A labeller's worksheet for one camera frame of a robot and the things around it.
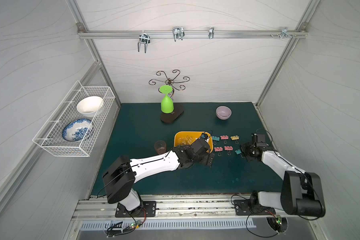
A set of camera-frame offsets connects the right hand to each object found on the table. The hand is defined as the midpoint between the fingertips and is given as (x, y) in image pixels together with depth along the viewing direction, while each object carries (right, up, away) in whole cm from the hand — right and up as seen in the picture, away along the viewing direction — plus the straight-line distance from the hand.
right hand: (241, 146), depth 92 cm
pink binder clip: (-8, +5, +8) cm, 12 cm away
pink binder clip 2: (-14, -2, +1) cm, 14 cm away
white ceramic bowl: (-86, +24, -14) cm, 91 cm away
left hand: (-23, -2, -13) cm, 26 cm away
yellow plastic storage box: (-33, +5, +6) cm, 34 cm away
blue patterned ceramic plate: (-83, +13, -27) cm, 88 cm away
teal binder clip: (-15, +4, +7) cm, 17 cm away
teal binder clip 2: (-1, -3, 0) cm, 4 cm away
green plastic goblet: (-46, +27, -2) cm, 53 cm away
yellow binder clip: (-1, +4, +8) cm, 9 cm away
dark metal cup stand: (-47, +18, +22) cm, 55 cm away
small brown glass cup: (-51, 0, +1) cm, 51 cm away
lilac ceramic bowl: (-5, +22, +21) cm, 31 cm away
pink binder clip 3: (-7, -2, +2) cm, 8 cm away
